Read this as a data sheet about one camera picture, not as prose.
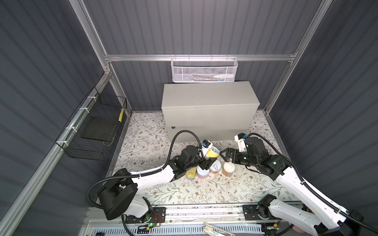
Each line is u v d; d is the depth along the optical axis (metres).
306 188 0.44
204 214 0.75
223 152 0.70
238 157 0.65
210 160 0.71
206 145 0.68
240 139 0.68
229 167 0.83
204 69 1.24
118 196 0.43
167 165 0.58
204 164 0.70
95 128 0.74
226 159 0.66
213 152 0.75
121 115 0.83
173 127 0.89
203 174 0.83
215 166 0.84
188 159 0.62
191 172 0.83
